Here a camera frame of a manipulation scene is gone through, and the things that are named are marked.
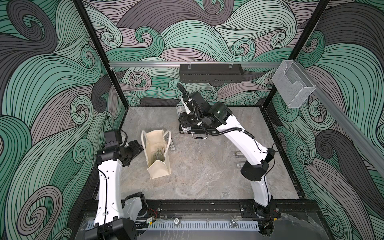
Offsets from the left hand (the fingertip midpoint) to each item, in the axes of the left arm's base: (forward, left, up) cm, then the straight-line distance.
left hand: (137, 148), depth 75 cm
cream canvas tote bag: (+12, -3, -11) cm, 16 cm away
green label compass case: (+4, -8, -16) cm, 18 cm away
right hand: (+9, -22, +13) cm, 27 cm away
